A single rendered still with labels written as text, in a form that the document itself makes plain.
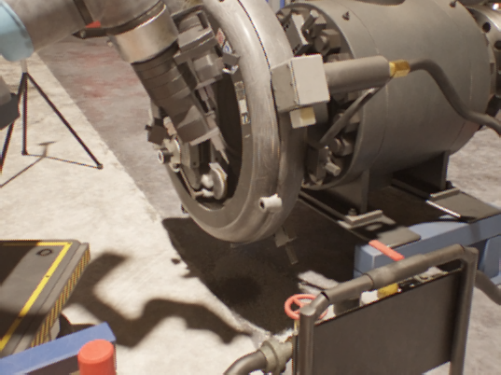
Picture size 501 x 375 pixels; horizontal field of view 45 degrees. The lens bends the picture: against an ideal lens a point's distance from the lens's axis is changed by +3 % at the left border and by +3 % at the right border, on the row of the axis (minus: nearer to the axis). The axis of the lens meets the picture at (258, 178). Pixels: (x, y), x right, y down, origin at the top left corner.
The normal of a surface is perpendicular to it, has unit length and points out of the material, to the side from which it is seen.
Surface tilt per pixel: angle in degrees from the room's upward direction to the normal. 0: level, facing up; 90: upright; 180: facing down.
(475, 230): 90
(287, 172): 98
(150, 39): 91
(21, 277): 0
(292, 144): 87
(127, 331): 0
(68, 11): 108
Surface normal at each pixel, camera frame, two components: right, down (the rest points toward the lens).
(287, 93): -0.85, 0.20
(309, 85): 0.48, -0.06
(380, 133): 0.52, 0.45
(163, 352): 0.00, -0.93
